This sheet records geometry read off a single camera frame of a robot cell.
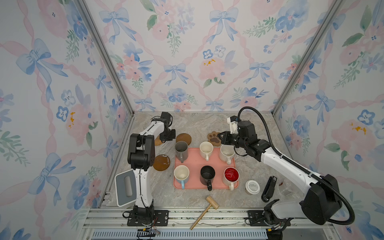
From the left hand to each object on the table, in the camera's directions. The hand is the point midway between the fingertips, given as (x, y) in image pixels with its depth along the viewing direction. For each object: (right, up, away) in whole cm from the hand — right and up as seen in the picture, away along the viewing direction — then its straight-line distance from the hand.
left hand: (172, 137), depth 102 cm
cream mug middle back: (+22, -7, -9) cm, 25 cm away
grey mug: (+7, -7, -12) cm, 15 cm away
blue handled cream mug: (+8, -20, -15) cm, 26 cm away
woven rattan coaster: (-6, -2, -17) cm, 18 cm away
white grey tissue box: (-22, -26, -23) cm, 41 cm away
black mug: (+23, -20, -17) cm, 34 cm away
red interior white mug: (+36, -22, -17) cm, 45 cm away
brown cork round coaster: (+8, 0, +4) cm, 9 cm away
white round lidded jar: (+45, -25, -24) cm, 57 cm away
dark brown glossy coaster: (-5, -15, -9) cm, 19 cm away
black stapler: (+55, -27, -22) cm, 65 cm away
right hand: (+28, +3, -22) cm, 35 cm away
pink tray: (+15, -15, -9) cm, 23 cm away
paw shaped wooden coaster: (+28, 0, +1) cm, 28 cm away
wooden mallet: (+24, -33, -25) cm, 48 cm away
